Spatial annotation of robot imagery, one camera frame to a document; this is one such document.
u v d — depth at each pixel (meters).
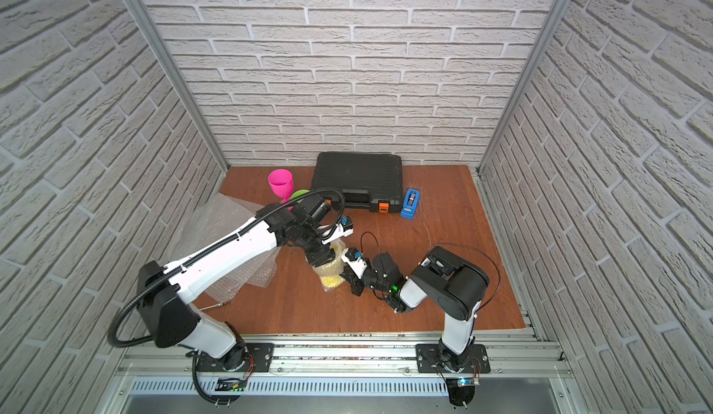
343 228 0.68
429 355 0.74
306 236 0.62
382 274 0.69
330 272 0.79
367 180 1.12
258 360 0.74
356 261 0.75
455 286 0.49
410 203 1.03
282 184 0.94
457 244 0.98
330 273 0.85
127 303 0.74
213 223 1.00
